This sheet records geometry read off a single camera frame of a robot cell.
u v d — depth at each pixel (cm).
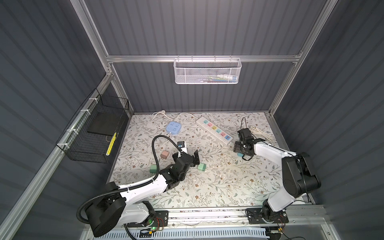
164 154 95
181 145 71
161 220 72
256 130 108
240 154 94
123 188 45
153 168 88
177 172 62
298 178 46
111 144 69
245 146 69
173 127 108
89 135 72
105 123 74
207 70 124
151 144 64
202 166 89
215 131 106
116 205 42
